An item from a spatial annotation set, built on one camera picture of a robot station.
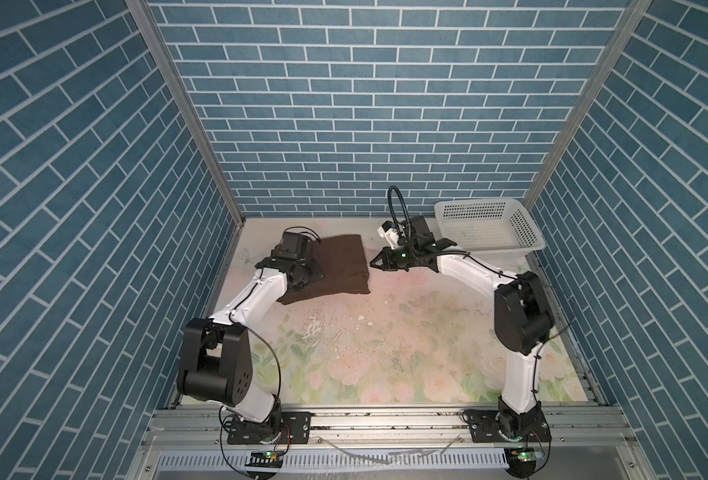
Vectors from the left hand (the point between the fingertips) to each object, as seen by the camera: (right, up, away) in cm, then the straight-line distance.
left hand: (319, 273), depth 90 cm
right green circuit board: (+54, -42, -19) cm, 71 cm away
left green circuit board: (-10, -44, -18) cm, 49 cm away
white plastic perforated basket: (+66, +17, +29) cm, 74 cm away
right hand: (+16, +4, -1) cm, 16 cm away
